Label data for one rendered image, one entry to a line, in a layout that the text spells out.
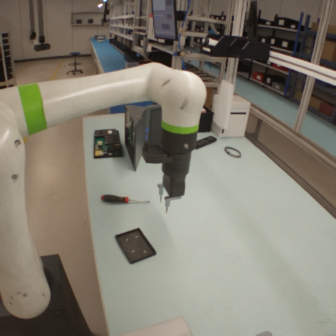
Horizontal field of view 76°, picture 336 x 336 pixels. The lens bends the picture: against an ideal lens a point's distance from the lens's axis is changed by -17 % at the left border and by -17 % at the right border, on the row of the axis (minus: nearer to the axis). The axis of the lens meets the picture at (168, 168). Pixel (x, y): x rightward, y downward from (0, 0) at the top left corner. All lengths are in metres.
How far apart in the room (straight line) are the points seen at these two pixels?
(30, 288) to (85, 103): 0.44
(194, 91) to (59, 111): 0.30
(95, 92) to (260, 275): 0.65
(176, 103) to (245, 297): 0.51
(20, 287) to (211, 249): 0.53
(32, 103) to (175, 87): 0.31
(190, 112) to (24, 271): 0.50
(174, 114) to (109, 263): 0.43
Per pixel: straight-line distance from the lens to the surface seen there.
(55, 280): 0.96
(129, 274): 0.69
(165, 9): 2.27
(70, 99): 0.57
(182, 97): 0.56
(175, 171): 0.66
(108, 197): 0.88
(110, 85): 0.61
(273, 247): 0.84
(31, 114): 0.56
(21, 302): 0.66
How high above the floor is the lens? 1.58
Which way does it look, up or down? 32 degrees down
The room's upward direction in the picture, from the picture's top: 5 degrees clockwise
